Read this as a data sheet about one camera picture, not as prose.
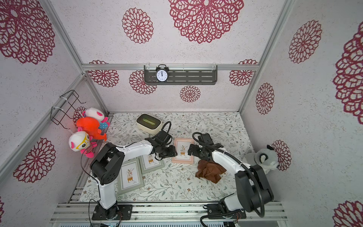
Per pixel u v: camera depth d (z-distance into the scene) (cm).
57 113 73
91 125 89
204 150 67
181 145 100
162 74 90
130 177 85
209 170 85
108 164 50
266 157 73
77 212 75
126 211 74
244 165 47
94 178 52
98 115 94
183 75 93
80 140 79
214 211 74
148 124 107
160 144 73
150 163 91
